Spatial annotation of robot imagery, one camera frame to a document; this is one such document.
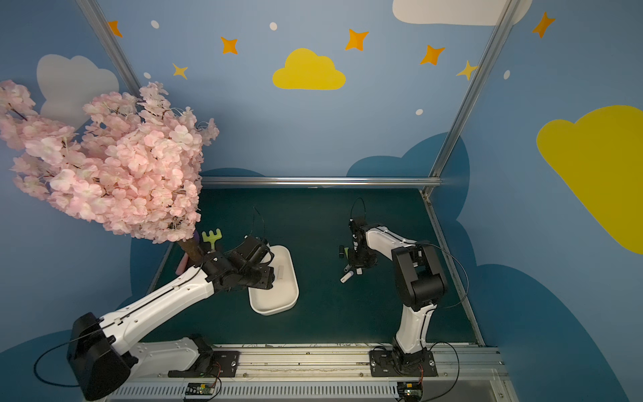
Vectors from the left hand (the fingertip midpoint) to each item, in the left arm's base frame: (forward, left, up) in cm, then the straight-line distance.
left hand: (268, 273), depth 80 cm
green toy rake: (+21, +29, -12) cm, 38 cm away
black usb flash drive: (+17, -25, -14) cm, 33 cm away
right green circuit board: (-29, -44, -15) cm, 55 cm away
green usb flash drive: (+17, -27, -13) cm, 34 cm away
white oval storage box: (0, -4, -14) cm, 15 cm away
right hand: (+11, -32, -13) cm, 37 cm away
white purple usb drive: (+5, -27, -13) cm, 30 cm away
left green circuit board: (-30, +17, -14) cm, 38 cm away
